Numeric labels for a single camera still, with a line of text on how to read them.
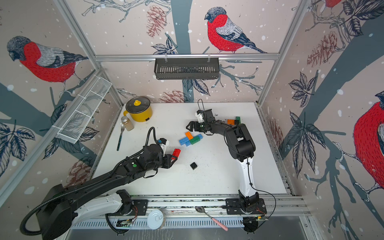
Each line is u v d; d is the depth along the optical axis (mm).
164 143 743
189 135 978
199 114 956
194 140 957
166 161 696
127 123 999
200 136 1003
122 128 1061
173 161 771
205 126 835
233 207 727
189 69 1047
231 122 1068
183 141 952
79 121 853
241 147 578
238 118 1067
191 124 930
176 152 815
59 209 394
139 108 1049
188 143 961
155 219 660
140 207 730
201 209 745
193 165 861
